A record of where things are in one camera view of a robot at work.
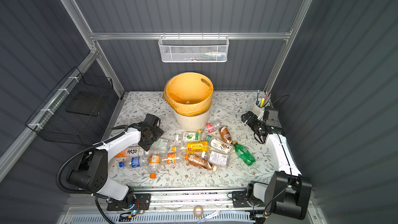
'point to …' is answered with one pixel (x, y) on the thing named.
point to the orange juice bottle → (132, 152)
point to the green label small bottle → (188, 136)
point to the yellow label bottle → (196, 146)
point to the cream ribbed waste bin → (192, 123)
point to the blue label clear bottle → (142, 160)
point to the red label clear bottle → (210, 127)
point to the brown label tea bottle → (225, 134)
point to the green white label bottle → (161, 144)
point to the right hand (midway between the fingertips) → (249, 120)
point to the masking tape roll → (198, 207)
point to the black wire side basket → (72, 112)
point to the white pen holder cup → (259, 104)
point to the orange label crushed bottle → (172, 158)
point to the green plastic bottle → (242, 153)
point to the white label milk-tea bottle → (221, 145)
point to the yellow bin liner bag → (189, 94)
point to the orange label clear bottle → (154, 165)
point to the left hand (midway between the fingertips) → (158, 137)
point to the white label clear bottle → (216, 158)
